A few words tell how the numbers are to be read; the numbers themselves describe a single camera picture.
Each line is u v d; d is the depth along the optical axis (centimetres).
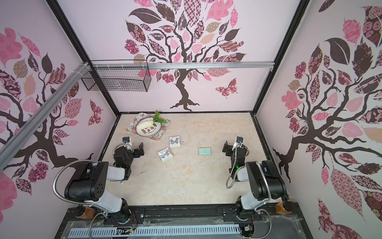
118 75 95
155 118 113
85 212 68
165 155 92
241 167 66
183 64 93
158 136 106
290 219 73
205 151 95
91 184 45
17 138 53
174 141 98
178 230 70
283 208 69
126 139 80
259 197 45
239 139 78
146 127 110
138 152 85
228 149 83
